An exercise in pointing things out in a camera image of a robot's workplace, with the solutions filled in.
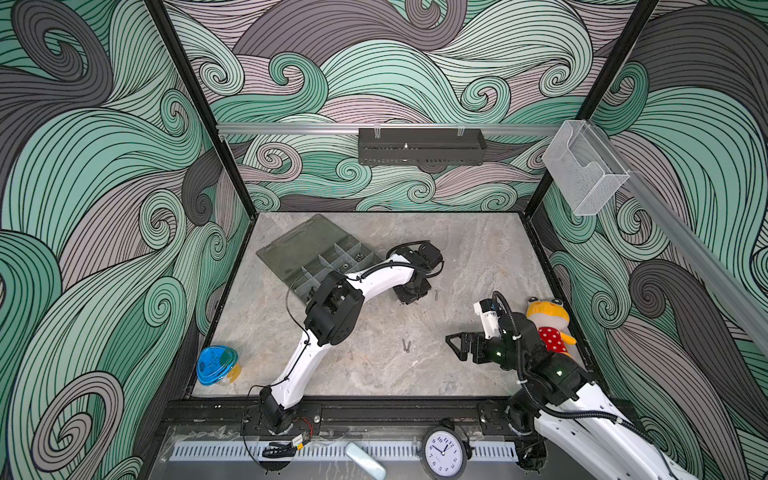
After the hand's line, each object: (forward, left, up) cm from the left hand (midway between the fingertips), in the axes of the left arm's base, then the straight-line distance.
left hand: (422, 294), depth 93 cm
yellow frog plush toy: (-10, -36, +4) cm, 37 cm away
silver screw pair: (-16, +6, -4) cm, 17 cm away
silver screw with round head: (+2, -5, -4) cm, 7 cm away
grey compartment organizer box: (+21, +39, -5) cm, 45 cm away
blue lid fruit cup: (-24, +54, +7) cm, 59 cm away
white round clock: (-41, -1, 0) cm, 41 cm away
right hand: (-18, -6, +8) cm, 21 cm away
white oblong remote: (-43, +17, +1) cm, 46 cm away
